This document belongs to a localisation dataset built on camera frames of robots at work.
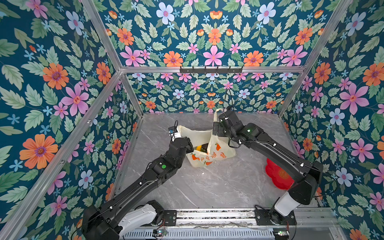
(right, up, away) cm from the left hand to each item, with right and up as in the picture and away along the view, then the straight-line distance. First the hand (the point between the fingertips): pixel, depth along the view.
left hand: (191, 134), depth 73 cm
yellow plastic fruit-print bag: (+15, -8, +11) cm, 21 cm away
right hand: (+15, +4, +4) cm, 17 cm away
